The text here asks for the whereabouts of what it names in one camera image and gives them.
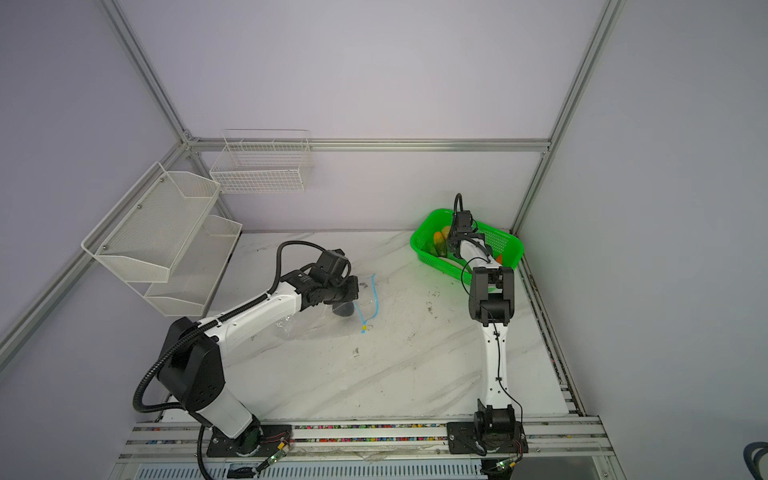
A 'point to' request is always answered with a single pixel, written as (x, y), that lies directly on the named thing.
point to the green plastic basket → (501, 243)
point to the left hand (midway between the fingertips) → (356, 292)
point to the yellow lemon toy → (445, 231)
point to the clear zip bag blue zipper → (323, 316)
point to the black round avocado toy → (345, 309)
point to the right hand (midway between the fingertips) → (470, 238)
